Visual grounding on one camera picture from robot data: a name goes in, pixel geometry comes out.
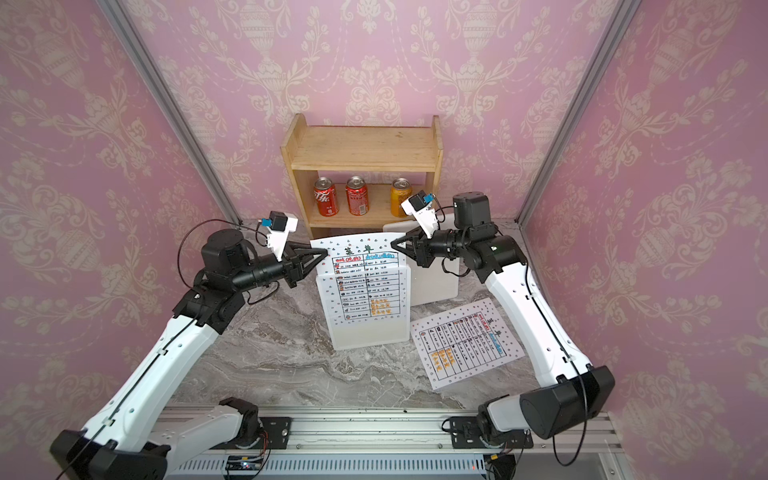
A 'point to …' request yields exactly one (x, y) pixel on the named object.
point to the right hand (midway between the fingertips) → (397, 242)
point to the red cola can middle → (358, 196)
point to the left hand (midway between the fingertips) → (325, 253)
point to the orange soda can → (401, 190)
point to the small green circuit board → (244, 462)
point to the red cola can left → (326, 196)
